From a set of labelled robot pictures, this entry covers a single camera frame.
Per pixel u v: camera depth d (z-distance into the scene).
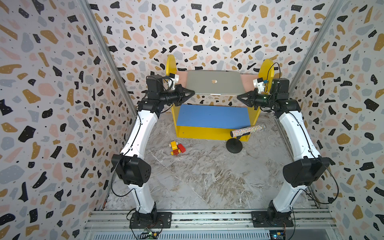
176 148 0.95
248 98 0.68
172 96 0.65
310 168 0.46
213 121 0.96
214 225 0.73
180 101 0.68
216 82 0.80
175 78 0.69
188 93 0.72
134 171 0.47
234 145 1.00
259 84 0.70
